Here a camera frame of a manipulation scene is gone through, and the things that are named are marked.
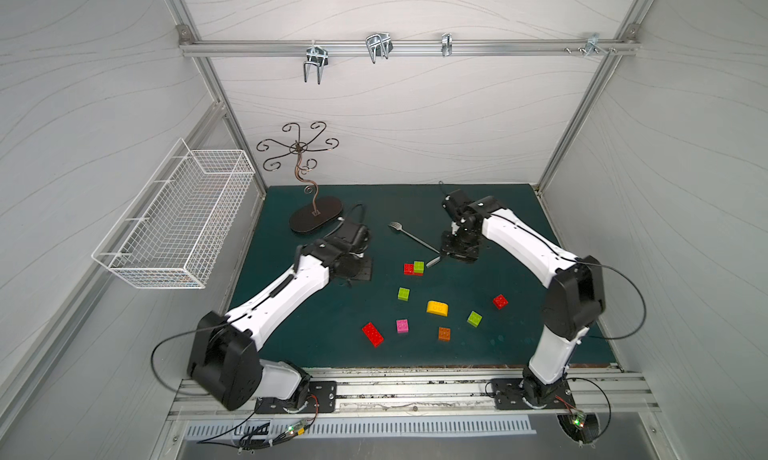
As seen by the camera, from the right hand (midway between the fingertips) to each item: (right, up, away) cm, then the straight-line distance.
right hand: (452, 256), depth 85 cm
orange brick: (-3, -22, -3) cm, 22 cm away
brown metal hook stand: (-49, +11, +24) cm, 55 cm away
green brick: (-9, -5, +9) cm, 14 cm away
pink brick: (-15, -20, -1) cm, 25 cm away
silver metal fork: (-4, -4, +13) cm, 14 cm away
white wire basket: (-70, +8, -17) cm, 72 cm away
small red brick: (-12, -6, +10) cm, 17 cm away
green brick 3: (+7, -19, +1) cm, 20 cm away
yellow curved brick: (-4, -16, +2) cm, 17 cm away
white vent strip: (-51, -41, -14) cm, 67 cm away
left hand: (-23, -4, -4) cm, 23 cm away
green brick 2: (-14, -12, +5) cm, 19 cm away
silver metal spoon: (-15, +8, +22) cm, 28 cm away
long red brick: (-23, -22, -3) cm, 32 cm away
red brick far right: (+15, -14, +3) cm, 21 cm away
